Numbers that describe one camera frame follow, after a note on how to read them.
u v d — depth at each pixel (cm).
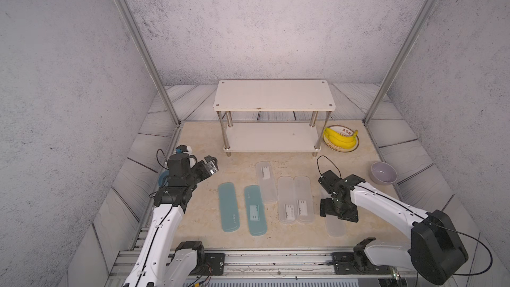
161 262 41
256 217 83
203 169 69
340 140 105
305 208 85
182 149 68
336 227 79
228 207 86
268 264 74
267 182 96
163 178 57
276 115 123
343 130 115
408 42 87
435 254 40
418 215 44
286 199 89
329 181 69
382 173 94
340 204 69
